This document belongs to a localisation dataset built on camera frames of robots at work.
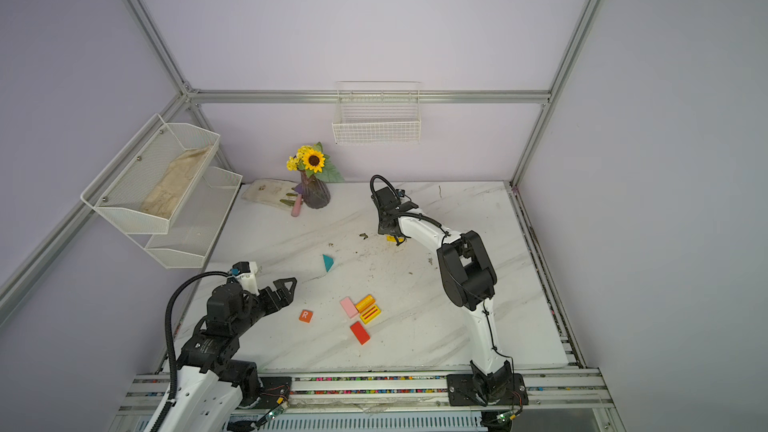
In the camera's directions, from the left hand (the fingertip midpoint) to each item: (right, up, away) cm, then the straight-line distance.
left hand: (283, 288), depth 79 cm
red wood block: (+20, -14, +4) cm, 25 cm away
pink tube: (-7, +22, +31) cm, 39 cm away
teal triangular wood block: (+8, +4, +18) cm, 20 cm away
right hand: (+30, +16, +20) cm, 39 cm away
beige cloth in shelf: (-30, +27, -1) cm, 40 cm away
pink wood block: (+17, -8, +8) cm, 20 cm away
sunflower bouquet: (+4, +37, +16) cm, 40 cm away
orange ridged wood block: (+22, -7, +9) cm, 24 cm away
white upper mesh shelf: (-34, +28, -3) cm, 44 cm away
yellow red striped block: (+23, -9, +6) cm, 26 cm away
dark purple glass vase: (0, +28, +32) cm, 43 cm away
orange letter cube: (+4, -10, +6) cm, 13 cm away
